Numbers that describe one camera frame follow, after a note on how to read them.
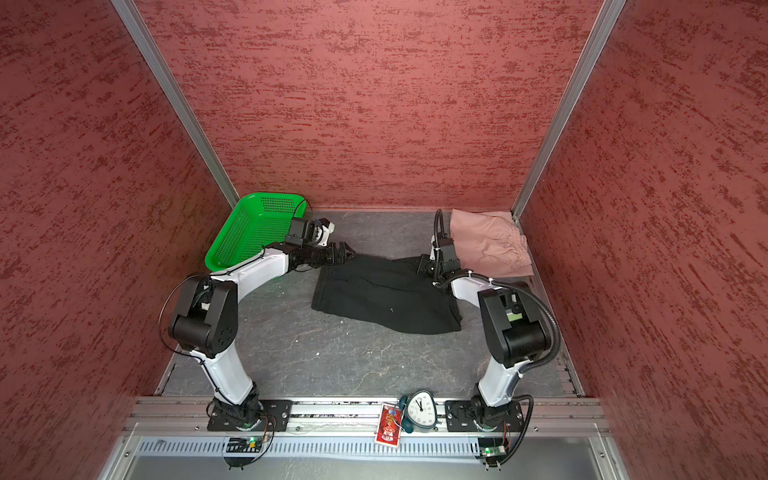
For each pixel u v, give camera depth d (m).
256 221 1.18
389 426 0.71
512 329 0.49
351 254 0.90
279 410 0.75
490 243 1.06
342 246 0.86
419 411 0.72
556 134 0.96
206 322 0.49
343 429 0.73
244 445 0.71
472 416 0.74
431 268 0.85
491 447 0.71
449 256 0.76
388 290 0.96
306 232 0.77
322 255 0.83
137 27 0.73
